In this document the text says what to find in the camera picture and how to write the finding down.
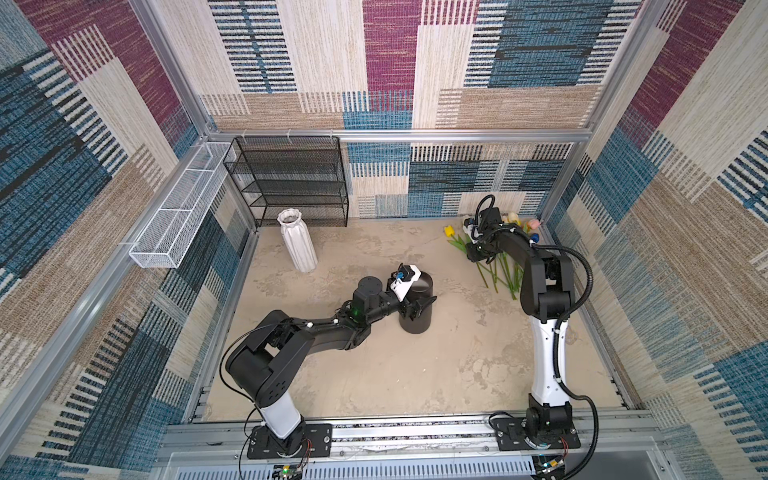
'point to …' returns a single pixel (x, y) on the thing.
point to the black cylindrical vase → (422, 290)
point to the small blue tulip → (535, 237)
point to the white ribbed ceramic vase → (300, 243)
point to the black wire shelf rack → (303, 173)
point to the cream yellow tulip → (513, 217)
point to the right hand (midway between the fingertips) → (475, 255)
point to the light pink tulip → (534, 223)
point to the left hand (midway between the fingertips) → (427, 283)
